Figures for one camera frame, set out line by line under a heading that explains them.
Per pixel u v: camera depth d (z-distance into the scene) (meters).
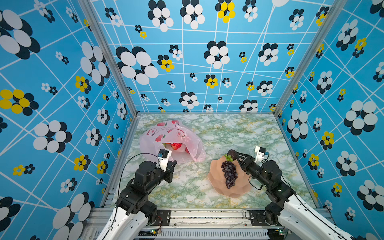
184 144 0.91
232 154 0.74
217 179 0.85
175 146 0.95
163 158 0.60
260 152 0.70
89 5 0.68
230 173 0.83
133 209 0.48
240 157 0.75
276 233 0.70
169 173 0.61
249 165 0.67
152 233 0.70
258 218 0.72
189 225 0.72
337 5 0.67
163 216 0.74
